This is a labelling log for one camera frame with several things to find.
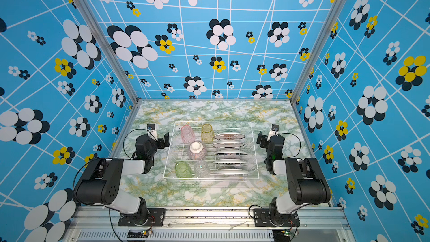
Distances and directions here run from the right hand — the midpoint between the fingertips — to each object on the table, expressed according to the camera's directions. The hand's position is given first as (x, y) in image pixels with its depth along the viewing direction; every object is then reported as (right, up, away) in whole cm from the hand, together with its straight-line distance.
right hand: (271, 133), depth 93 cm
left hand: (-63, +1, 0) cm, 63 cm away
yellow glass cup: (-37, -1, +4) cm, 37 cm away
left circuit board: (-63, -41, -23) cm, 78 cm away
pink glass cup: (-47, -1, -2) cm, 47 cm away
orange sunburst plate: (-24, -3, +3) cm, 24 cm away
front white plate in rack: (-24, -16, -16) cm, 33 cm away
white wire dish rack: (-34, -10, +2) cm, 35 cm away
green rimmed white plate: (-25, -6, -4) cm, 26 cm away
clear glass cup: (-38, -15, -16) cm, 44 cm away
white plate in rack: (-24, -12, -13) cm, 30 cm away
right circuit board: (-3, -41, -23) cm, 47 cm away
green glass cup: (-47, -17, -13) cm, 52 cm away
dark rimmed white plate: (-23, -12, 0) cm, 26 cm away
